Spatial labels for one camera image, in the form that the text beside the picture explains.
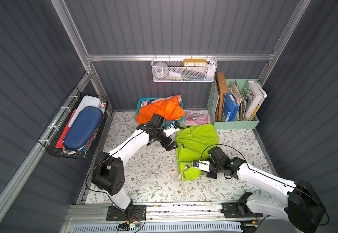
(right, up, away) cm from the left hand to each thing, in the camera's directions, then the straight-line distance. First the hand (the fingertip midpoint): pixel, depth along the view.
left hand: (173, 140), depth 85 cm
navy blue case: (-43, +8, -17) cm, 47 cm away
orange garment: (-3, +21, +17) cm, 27 cm away
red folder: (-52, +1, -20) cm, 55 cm away
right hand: (+18, -14, -1) cm, 23 cm away
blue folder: (+40, +21, +14) cm, 47 cm away
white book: (+54, +28, +9) cm, 62 cm away
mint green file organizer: (+47, +35, +18) cm, 61 cm away
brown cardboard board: (+29, +31, +2) cm, 43 cm away
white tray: (-47, +22, -8) cm, 52 cm away
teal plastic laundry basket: (-24, +28, +30) cm, 48 cm away
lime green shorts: (+14, -3, +14) cm, 20 cm away
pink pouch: (+19, +13, +30) cm, 38 cm away
